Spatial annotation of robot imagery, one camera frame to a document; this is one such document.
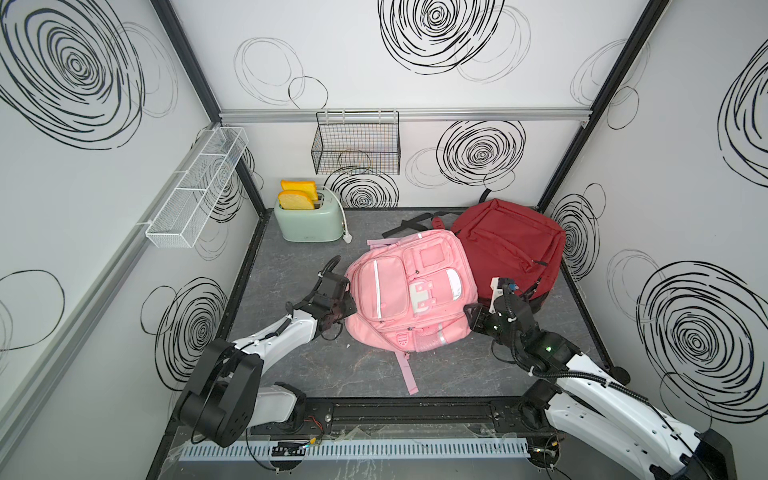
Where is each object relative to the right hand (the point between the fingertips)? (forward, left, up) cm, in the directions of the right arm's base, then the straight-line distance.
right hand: (464, 312), depth 78 cm
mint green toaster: (+33, +44, -3) cm, 55 cm away
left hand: (+6, +32, -9) cm, 34 cm away
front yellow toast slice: (+34, +52, +8) cm, 62 cm away
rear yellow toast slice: (+39, +49, +9) cm, 63 cm away
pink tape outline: (+9, +13, -6) cm, 17 cm away
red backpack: (+26, -19, -3) cm, 33 cm away
